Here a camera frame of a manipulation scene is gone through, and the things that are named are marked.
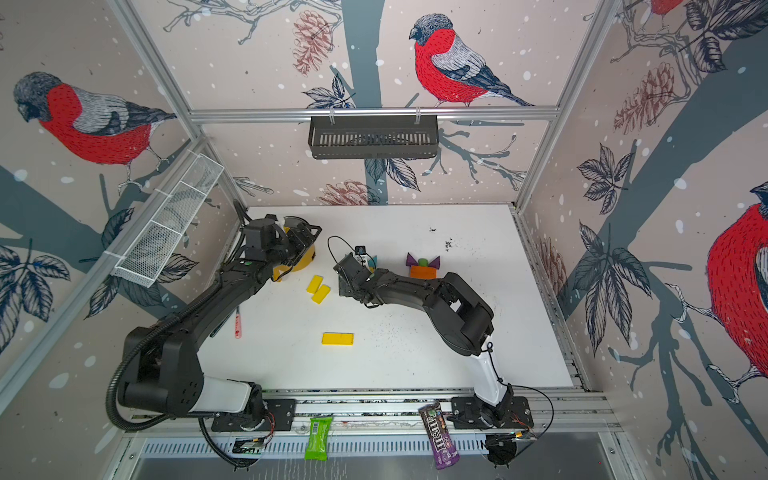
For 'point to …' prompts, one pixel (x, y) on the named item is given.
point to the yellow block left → (319, 296)
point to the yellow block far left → (314, 284)
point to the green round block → (423, 262)
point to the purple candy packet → (444, 447)
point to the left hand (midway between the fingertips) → (320, 229)
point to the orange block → (422, 272)
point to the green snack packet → (317, 443)
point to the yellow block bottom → (338, 338)
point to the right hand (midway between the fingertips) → (355, 279)
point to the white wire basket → (144, 261)
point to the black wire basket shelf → (373, 136)
